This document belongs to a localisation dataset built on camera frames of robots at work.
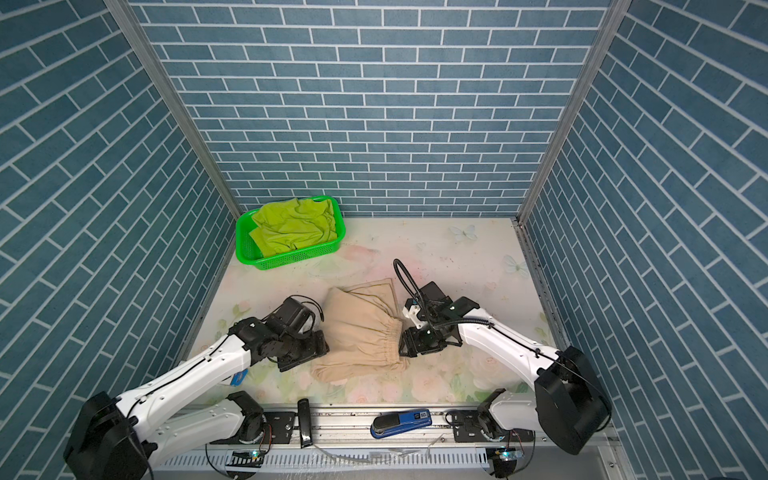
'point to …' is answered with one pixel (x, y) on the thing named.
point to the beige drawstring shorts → (363, 330)
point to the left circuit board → (246, 459)
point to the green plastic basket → (249, 254)
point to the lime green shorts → (292, 224)
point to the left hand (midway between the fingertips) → (322, 353)
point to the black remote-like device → (304, 422)
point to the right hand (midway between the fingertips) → (405, 346)
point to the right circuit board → (505, 461)
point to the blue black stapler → (395, 422)
